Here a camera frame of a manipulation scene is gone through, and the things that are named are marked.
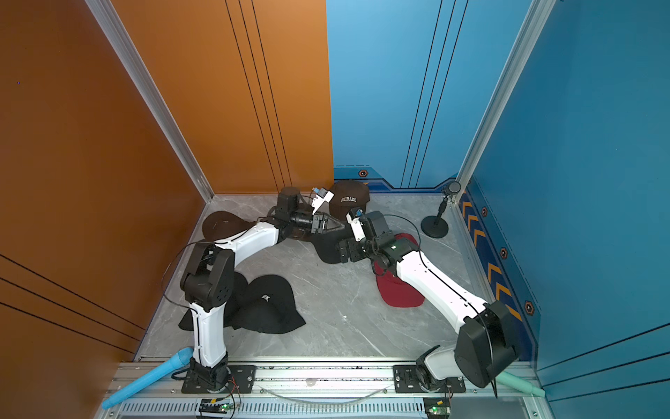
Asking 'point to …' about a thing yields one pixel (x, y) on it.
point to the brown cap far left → (220, 223)
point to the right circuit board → (437, 408)
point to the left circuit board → (211, 406)
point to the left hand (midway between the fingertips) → (344, 226)
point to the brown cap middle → (273, 219)
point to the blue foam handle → (181, 359)
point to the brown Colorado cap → (348, 194)
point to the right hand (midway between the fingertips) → (350, 243)
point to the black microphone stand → (436, 226)
